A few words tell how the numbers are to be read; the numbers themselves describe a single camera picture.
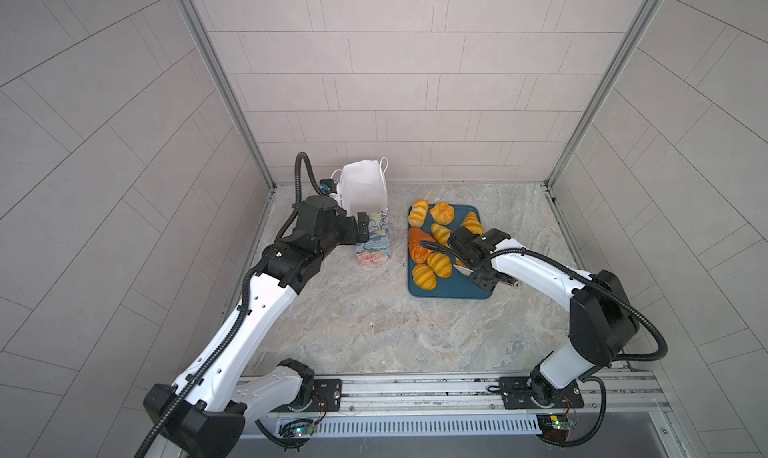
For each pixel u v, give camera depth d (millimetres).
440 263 894
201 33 771
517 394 706
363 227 631
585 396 710
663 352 402
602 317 438
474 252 613
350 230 612
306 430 642
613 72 847
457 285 894
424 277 867
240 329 403
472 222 1013
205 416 346
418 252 937
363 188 931
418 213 1032
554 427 679
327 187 595
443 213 1020
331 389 723
